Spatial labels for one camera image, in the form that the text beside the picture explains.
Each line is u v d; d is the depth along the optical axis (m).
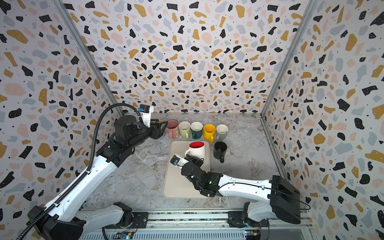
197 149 0.73
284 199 0.41
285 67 0.94
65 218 0.39
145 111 0.58
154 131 0.61
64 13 0.71
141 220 0.73
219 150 0.95
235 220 0.73
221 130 1.04
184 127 1.05
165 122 0.68
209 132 1.00
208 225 0.73
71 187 0.41
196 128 1.02
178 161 0.64
